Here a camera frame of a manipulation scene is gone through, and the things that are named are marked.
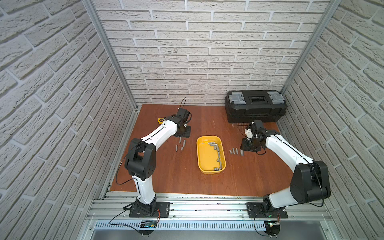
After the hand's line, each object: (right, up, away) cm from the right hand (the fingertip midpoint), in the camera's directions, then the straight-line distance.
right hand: (246, 147), depth 88 cm
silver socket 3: (-43, -2, +7) cm, 44 cm away
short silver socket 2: (-8, -4, +7) cm, 11 cm away
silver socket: (-41, +3, +12) cm, 43 cm away
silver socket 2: (-38, +1, +9) cm, 40 cm away
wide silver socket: (-1, -5, +6) cm, 8 cm away
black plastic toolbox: (+2, +26, +10) cm, 28 cm away
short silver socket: (-40, -2, +8) cm, 41 cm away
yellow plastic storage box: (-21, -6, +4) cm, 22 cm away
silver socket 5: (-4, -4, +6) cm, 8 cm away
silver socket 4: (-6, -3, +7) cm, 10 cm away
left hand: (-36, +9, +5) cm, 37 cm away
